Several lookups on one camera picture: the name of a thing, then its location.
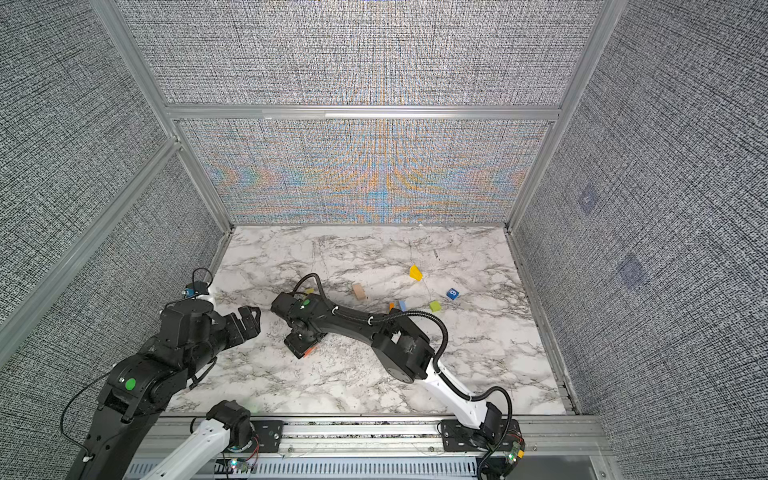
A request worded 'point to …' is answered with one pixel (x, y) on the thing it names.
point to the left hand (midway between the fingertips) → (245, 315)
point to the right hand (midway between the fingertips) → (304, 343)
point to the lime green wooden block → (435, 306)
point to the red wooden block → (308, 351)
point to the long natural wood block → (358, 291)
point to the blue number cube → (452, 294)
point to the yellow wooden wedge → (415, 273)
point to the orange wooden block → (391, 305)
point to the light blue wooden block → (403, 305)
